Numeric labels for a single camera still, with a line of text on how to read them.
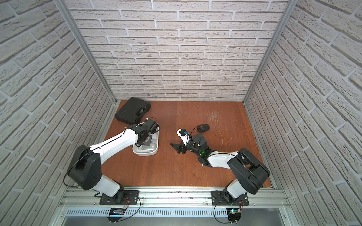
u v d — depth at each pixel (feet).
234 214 2.32
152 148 2.99
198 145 2.15
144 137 2.11
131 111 3.49
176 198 2.50
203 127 3.28
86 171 1.42
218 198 2.39
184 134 2.33
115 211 2.29
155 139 2.88
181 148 2.43
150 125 2.29
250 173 1.42
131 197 2.40
